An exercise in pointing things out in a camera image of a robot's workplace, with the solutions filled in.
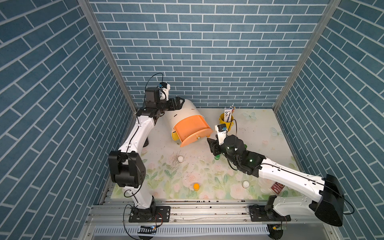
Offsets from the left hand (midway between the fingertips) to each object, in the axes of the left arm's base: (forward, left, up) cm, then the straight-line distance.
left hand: (182, 100), depth 83 cm
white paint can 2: (-37, -36, -27) cm, 58 cm away
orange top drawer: (-12, -6, -11) cm, 17 cm away
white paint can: (-22, +1, -29) cm, 36 cm away
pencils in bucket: (+7, -33, -13) cm, 36 cm away
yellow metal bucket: (+2, -31, -24) cm, 39 cm away
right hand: (-21, -17, -7) cm, 28 cm away
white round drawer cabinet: (+1, -3, -7) cm, 8 cm away
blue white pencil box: (+4, -29, -16) cm, 33 cm away
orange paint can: (-38, -8, -29) cm, 49 cm away
